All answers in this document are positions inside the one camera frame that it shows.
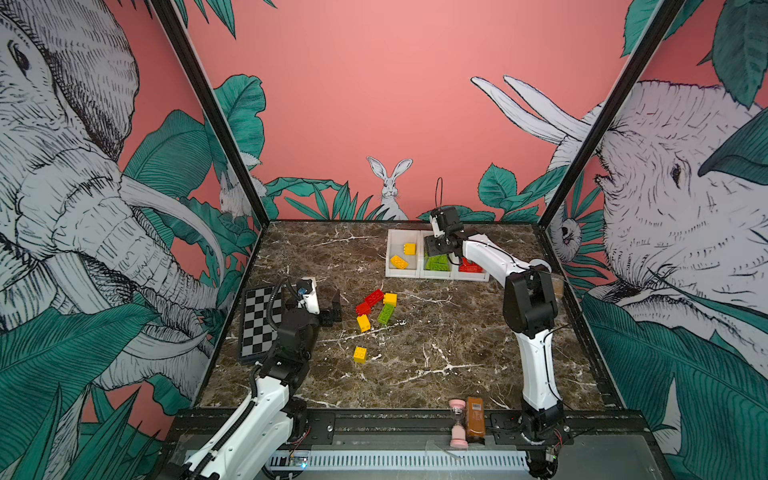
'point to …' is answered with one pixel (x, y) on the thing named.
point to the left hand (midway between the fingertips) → (325, 287)
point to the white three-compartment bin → (407, 256)
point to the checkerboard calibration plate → (256, 333)
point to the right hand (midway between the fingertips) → (432, 238)
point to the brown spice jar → (558, 285)
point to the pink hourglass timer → (458, 430)
